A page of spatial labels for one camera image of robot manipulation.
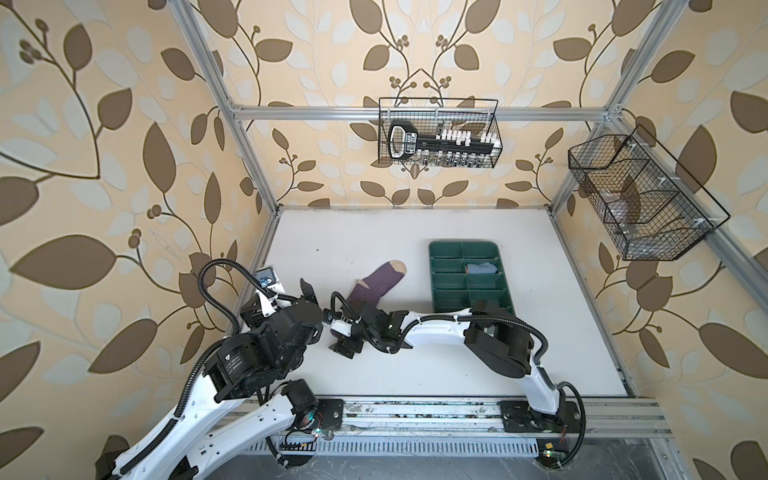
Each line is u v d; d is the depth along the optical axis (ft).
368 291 3.17
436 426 2.43
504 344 1.65
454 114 2.97
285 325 1.47
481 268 3.16
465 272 3.14
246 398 1.46
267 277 1.70
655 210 2.37
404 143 2.77
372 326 2.19
